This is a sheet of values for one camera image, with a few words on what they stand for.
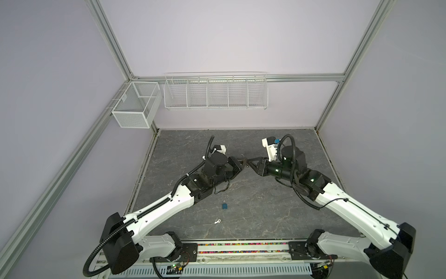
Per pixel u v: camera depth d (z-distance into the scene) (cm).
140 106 105
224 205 87
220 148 69
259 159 63
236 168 62
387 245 39
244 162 69
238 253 75
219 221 82
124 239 39
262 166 60
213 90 100
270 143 62
